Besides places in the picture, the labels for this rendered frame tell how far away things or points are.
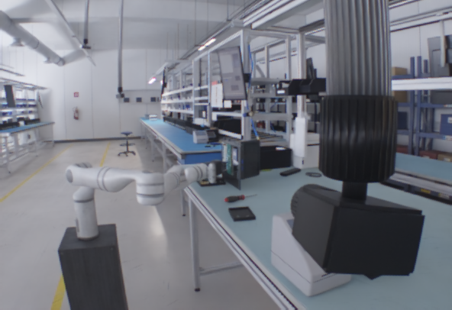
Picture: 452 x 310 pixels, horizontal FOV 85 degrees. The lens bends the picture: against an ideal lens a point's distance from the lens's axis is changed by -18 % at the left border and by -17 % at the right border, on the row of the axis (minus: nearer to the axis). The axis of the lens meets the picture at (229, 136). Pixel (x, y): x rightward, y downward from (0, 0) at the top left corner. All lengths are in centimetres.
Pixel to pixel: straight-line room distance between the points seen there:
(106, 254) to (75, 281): 19
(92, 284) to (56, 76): 1191
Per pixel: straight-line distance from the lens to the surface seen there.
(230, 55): 279
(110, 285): 137
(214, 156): 312
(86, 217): 131
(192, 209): 206
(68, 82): 1283
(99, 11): 680
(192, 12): 696
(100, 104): 1262
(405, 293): 75
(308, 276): 65
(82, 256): 131
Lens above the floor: 141
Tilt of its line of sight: 6 degrees down
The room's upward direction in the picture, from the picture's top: 1 degrees counter-clockwise
